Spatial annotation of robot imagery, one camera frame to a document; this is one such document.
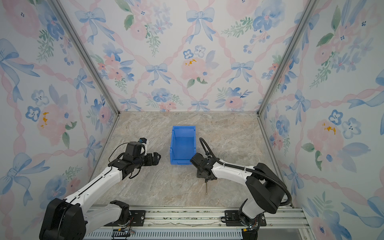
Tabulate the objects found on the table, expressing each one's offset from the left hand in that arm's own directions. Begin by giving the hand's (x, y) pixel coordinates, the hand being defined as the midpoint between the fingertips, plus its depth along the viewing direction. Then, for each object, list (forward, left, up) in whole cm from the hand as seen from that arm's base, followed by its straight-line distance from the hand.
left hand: (154, 155), depth 86 cm
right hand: (-6, -29, -9) cm, 31 cm away
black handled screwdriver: (-11, -30, -9) cm, 33 cm away
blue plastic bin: (+14, -15, -10) cm, 23 cm away
